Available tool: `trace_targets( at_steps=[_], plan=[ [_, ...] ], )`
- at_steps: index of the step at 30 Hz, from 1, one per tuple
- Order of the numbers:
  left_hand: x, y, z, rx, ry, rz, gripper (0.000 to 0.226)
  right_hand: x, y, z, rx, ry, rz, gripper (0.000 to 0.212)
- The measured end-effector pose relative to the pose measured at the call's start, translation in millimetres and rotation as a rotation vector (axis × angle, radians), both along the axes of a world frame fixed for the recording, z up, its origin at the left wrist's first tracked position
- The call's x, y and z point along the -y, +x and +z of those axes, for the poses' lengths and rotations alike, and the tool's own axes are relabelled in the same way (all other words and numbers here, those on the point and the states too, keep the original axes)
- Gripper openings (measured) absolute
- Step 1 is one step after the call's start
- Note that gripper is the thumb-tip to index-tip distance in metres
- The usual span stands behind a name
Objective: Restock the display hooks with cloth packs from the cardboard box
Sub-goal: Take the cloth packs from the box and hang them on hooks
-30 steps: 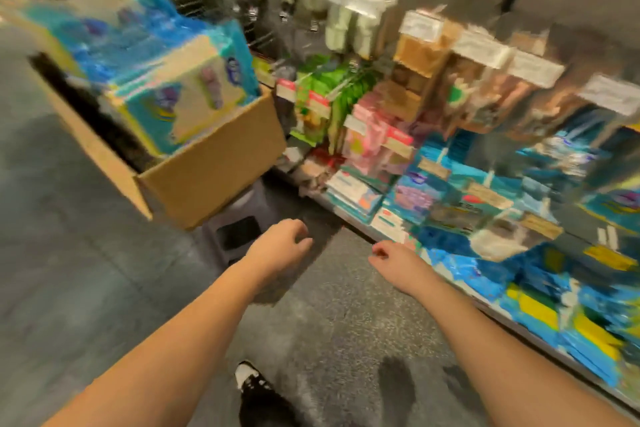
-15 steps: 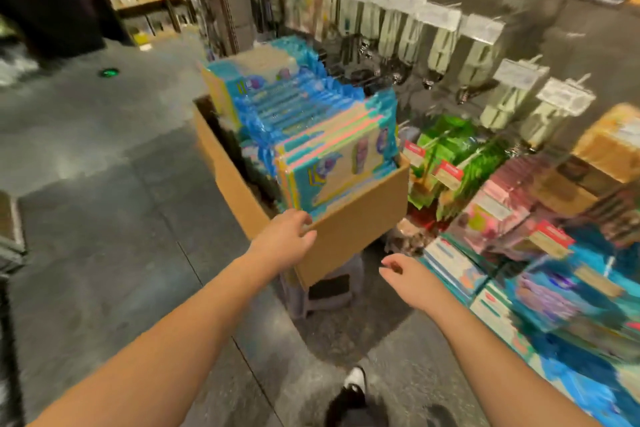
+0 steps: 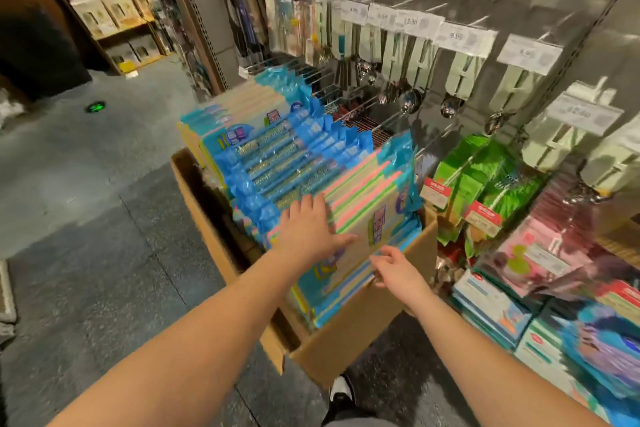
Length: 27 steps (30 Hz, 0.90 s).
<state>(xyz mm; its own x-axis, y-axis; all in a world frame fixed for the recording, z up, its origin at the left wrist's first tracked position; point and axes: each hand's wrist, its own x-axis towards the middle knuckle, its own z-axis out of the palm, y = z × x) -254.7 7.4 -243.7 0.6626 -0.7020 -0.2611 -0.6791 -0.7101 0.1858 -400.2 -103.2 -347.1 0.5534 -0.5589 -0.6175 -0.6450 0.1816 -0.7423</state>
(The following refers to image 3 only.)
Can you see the person's left hand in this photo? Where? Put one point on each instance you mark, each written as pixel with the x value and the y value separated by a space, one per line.
pixel 305 237

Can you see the person's right hand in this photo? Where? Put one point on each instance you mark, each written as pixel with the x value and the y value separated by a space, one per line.
pixel 405 282

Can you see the brown cardboard box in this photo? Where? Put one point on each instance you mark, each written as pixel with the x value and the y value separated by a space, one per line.
pixel 340 342

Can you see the person's right forearm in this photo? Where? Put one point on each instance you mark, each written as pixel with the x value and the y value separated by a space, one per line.
pixel 500 372

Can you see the person's black shoe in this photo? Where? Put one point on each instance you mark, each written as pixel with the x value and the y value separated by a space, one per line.
pixel 342 392

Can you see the person's grey trousers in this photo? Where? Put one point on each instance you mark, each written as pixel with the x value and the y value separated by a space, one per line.
pixel 360 420

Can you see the background shelf with yellow ledges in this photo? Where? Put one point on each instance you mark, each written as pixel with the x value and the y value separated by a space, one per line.
pixel 110 6

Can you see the hanging green packets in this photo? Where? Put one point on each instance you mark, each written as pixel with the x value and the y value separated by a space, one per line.
pixel 480 177

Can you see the pink goods pile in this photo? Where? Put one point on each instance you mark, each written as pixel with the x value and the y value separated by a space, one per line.
pixel 540 251

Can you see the green floor marker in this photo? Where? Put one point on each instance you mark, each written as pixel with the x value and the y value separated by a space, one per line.
pixel 95 107

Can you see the row of white price tags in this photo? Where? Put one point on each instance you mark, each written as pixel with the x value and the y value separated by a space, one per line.
pixel 465 38

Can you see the grey chopstick display rack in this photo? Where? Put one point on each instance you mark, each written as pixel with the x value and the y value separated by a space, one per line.
pixel 200 1

